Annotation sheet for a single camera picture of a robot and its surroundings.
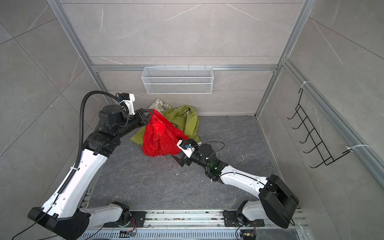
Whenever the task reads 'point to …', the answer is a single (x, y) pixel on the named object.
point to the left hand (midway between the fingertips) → (153, 107)
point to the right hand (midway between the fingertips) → (178, 145)
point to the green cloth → (184, 116)
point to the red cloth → (161, 136)
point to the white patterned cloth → (159, 105)
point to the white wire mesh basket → (174, 80)
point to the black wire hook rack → (320, 148)
